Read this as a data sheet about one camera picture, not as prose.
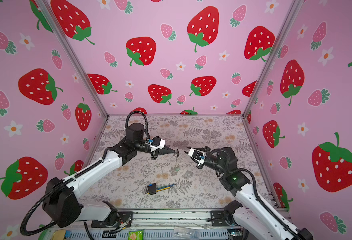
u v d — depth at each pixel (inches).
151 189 32.8
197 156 21.1
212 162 23.4
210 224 28.8
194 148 22.6
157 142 22.3
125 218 29.6
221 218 28.8
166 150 25.1
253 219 22.2
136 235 27.1
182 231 27.6
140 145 24.9
